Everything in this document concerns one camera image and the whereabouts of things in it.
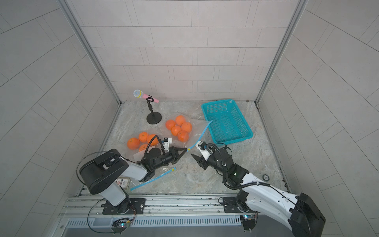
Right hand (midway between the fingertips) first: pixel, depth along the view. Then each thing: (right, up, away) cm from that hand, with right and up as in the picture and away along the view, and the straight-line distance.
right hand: (195, 152), depth 76 cm
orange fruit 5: (-11, +15, +23) cm, 30 cm away
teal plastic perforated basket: (+22, +13, +29) cm, 39 cm away
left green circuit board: (-34, -31, -10) cm, 47 cm away
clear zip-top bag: (+2, +12, +14) cm, 18 cm away
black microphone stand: (-31, +17, +30) cm, 46 cm away
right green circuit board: (+25, -31, -7) cm, 40 cm away
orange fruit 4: (-17, +13, +22) cm, 31 cm away
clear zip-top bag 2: (-37, +1, +12) cm, 38 cm away
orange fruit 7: (-31, 0, +9) cm, 32 cm away
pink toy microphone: (-33, +31, +9) cm, 47 cm away
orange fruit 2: (-6, +11, +20) cm, 24 cm away
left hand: (-4, 0, +4) cm, 5 cm away
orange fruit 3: (-13, +9, +17) cm, 24 cm away
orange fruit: (-8, +6, +13) cm, 17 cm away
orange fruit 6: (-33, +6, +15) cm, 37 cm away
